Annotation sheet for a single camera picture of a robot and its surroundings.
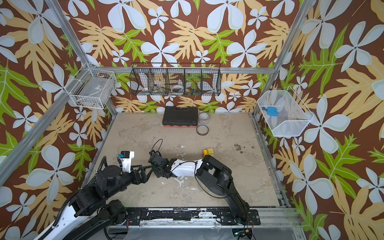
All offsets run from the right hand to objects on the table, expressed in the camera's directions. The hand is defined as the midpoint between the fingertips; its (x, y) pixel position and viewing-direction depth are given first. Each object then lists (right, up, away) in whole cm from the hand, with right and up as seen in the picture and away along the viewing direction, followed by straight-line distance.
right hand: (156, 166), depth 90 cm
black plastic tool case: (+9, +33, +25) cm, 42 cm away
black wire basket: (+9, +57, +7) cm, 58 cm away
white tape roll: (+12, +51, +9) cm, 53 cm away
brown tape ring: (+30, +22, +19) cm, 42 cm away
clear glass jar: (+32, +32, +27) cm, 52 cm away
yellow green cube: (+34, +9, 0) cm, 35 cm away
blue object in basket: (+68, +34, -4) cm, 77 cm away
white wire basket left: (-37, +47, -4) cm, 60 cm away
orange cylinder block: (+31, +9, +3) cm, 32 cm away
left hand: (+1, +6, -22) cm, 22 cm away
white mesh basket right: (+75, +32, -7) cm, 82 cm away
